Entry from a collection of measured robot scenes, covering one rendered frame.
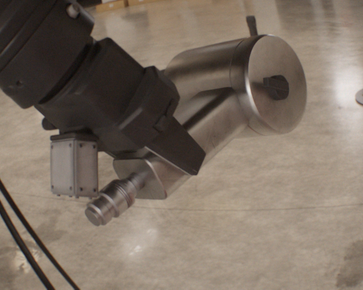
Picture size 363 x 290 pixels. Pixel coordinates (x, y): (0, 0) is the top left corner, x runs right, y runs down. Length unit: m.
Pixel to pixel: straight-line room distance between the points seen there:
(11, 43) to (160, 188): 0.17
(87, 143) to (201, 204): 2.03
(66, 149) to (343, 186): 2.01
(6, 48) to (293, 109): 0.29
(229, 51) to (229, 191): 2.00
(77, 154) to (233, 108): 0.15
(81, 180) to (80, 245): 1.88
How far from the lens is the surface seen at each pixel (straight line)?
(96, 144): 0.42
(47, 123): 0.84
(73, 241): 2.32
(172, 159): 0.43
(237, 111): 0.49
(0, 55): 0.37
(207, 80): 0.52
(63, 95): 0.39
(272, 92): 0.50
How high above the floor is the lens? 1.09
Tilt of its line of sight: 19 degrees down
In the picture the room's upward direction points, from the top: 11 degrees counter-clockwise
